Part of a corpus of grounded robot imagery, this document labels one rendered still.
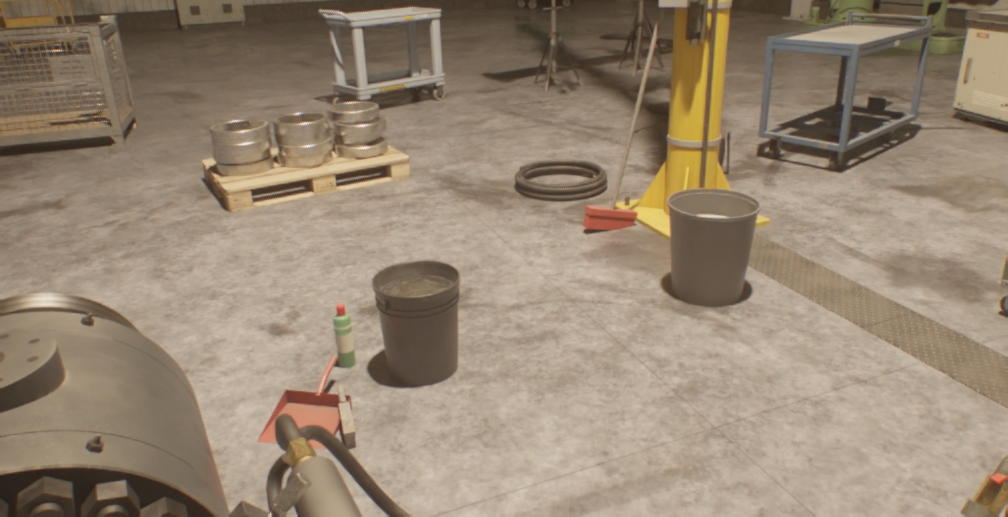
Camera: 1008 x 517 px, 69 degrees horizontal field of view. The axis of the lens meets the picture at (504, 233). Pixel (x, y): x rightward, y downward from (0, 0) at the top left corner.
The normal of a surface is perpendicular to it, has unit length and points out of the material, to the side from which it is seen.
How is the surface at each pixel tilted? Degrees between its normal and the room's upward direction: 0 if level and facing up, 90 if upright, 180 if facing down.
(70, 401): 22
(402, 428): 0
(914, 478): 0
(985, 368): 0
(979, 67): 90
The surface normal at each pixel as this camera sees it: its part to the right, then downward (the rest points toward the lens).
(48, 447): 0.24, -0.95
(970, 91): -0.98, 0.11
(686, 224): -0.76, 0.33
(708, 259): -0.29, 0.44
